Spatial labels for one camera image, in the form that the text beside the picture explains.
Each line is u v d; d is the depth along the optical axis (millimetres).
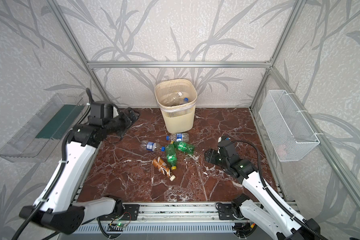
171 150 912
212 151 679
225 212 735
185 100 994
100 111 486
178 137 988
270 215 434
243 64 980
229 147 569
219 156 676
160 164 845
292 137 609
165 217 732
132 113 622
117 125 585
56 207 370
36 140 637
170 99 1016
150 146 932
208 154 693
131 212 737
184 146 937
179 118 935
